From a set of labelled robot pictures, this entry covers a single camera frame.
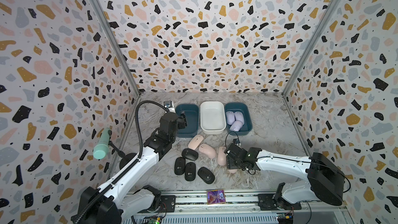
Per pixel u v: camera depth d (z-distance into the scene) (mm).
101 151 528
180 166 823
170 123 558
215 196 747
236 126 974
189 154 881
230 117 1041
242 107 1086
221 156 854
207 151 895
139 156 487
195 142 940
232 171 833
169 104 661
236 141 784
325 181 428
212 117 1069
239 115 1059
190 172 813
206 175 800
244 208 733
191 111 1116
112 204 373
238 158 653
